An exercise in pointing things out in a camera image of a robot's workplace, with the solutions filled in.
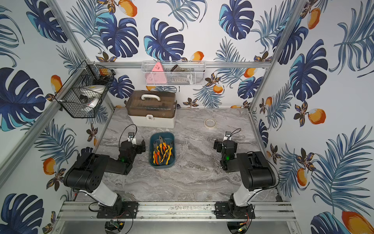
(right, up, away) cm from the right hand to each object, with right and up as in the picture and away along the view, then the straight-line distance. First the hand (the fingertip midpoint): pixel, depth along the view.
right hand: (225, 139), depth 96 cm
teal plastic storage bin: (-38, +1, +4) cm, 39 cm away
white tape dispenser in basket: (-79, +27, -15) cm, 85 cm away
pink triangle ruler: (-45, +40, -6) cm, 60 cm away
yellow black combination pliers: (-36, -3, -1) cm, 37 cm away
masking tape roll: (-8, +11, +15) cm, 20 cm away
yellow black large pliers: (-42, -3, -1) cm, 42 cm away
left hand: (-59, +1, -2) cm, 59 cm away
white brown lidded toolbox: (-48, +20, -4) cm, 53 cm away
